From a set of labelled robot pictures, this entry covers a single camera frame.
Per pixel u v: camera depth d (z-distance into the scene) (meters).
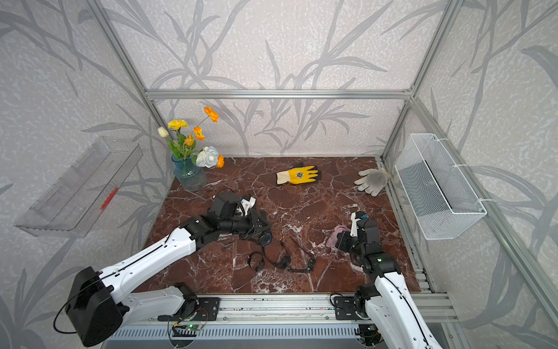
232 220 0.64
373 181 1.08
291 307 0.75
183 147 0.87
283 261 0.84
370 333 0.76
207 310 0.72
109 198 0.66
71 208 0.65
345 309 0.73
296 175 1.11
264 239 0.71
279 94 0.98
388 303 0.49
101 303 0.38
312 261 0.81
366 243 0.60
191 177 1.00
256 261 0.85
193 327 0.70
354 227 0.73
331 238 0.85
